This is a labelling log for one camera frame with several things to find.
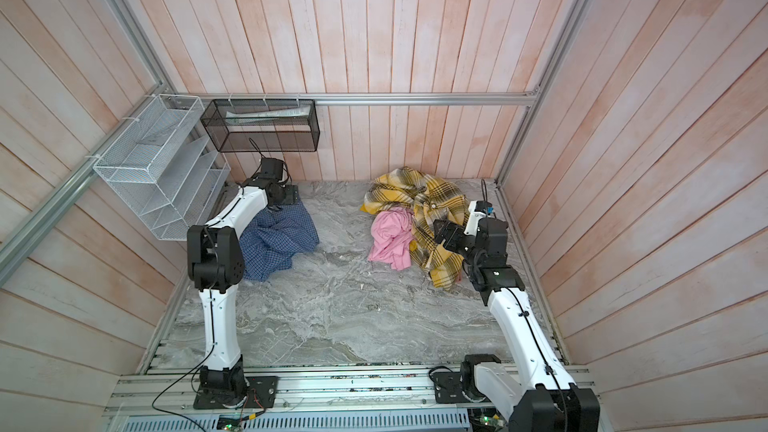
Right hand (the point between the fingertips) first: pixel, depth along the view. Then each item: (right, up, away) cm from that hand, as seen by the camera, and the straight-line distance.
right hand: (446, 224), depth 80 cm
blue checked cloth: (-53, -6, +10) cm, 54 cm away
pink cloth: (-14, -4, +15) cm, 21 cm away
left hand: (-52, +8, +23) cm, 57 cm away
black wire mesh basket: (-60, +35, +26) cm, 74 cm away
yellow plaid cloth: (-1, +8, +18) cm, 20 cm away
